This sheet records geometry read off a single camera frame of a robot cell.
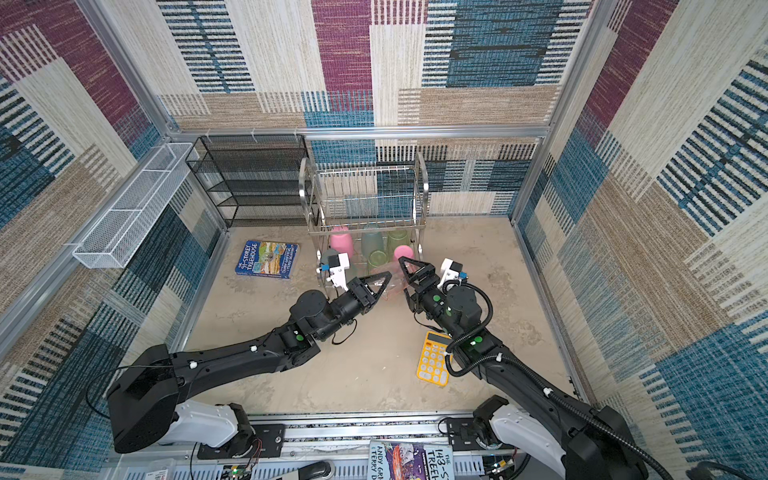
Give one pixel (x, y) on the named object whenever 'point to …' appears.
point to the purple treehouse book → (410, 460)
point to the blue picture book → (268, 259)
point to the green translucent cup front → (378, 258)
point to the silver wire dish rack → (368, 220)
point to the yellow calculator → (432, 365)
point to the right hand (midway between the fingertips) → (396, 273)
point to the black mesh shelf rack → (252, 180)
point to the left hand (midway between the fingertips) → (394, 274)
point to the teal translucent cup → (371, 241)
